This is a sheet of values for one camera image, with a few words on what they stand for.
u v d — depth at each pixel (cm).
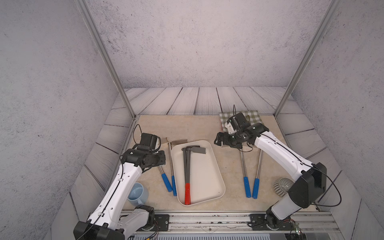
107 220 38
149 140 58
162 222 74
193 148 95
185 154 96
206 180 86
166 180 86
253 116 119
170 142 102
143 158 51
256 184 84
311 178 42
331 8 71
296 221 74
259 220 73
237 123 64
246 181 85
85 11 71
